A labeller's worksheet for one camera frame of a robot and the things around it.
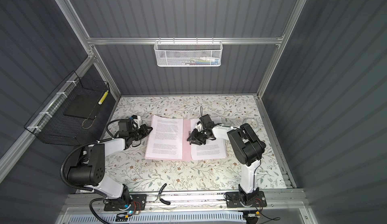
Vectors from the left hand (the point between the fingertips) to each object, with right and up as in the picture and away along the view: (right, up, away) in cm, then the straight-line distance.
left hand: (152, 128), depth 94 cm
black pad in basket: (-30, +13, -19) cm, 38 cm away
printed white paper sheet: (+8, -6, 0) cm, 10 cm away
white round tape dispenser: (+66, +3, +7) cm, 67 cm away
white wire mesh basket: (+21, +58, +30) cm, 69 cm away
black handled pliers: (+10, -33, -20) cm, 40 cm away
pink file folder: (+22, -16, -5) cm, 28 cm away
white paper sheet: (+38, -13, -3) cm, 40 cm away
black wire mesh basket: (-36, +5, -30) cm, 47 cm away
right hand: (+24, -9, -1) cm, 25 cm away
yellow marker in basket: (-23, +18, -13) cm, 32 cm away
